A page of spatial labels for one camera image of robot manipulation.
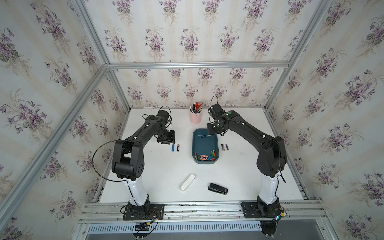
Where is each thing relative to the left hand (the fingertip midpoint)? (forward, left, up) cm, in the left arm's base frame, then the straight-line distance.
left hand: (174, 142), depth 90 cm
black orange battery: (0, -32, -8) cm, 33 cm away
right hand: (+5, -23, +5) cm, 24 cm away
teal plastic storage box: (-1, -20, -7) cm, 21 cm away
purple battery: (+1, -35, -8) cm, 36 cm away
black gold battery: (0, -2, -7) cm, 7 cm away
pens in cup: (+28, -14, +2) cm, 32 cm away
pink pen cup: (+21, -14, -1) cm, 25 cm away
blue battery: (0, +1, -7) cm, 7 cm away
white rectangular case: (-23, -9, -5) cm, 25 cm away
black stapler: (-26, -25, -5) cm, 36 cm away
